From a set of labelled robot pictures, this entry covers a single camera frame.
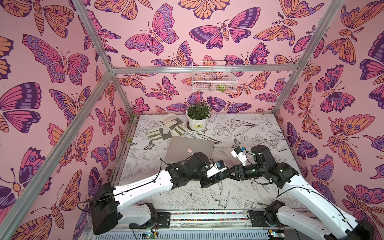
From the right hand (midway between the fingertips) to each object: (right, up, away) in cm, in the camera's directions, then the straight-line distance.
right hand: (227, 173), depth 70 cm
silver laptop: (-26, +7, +34) cm, 43 cm away
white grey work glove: (-33, +27, +44) cm, 61 cm away
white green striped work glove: (-39, +17, +39) cm, 58 cm away
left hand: (-4, -1, +2) cm, 5 cm away
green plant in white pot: (-14, +30, +27) cm, 43 cm away
